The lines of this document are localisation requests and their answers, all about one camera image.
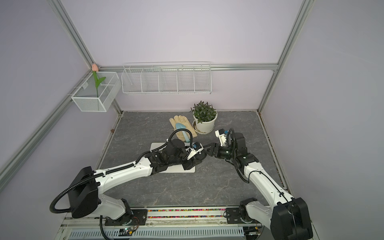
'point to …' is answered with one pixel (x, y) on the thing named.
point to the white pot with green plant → (204, 116)
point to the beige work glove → (180, 119)
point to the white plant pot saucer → (194, 124)
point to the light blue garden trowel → (181, 126)
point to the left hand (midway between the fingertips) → (197, 156)
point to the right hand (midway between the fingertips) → (204, 148)
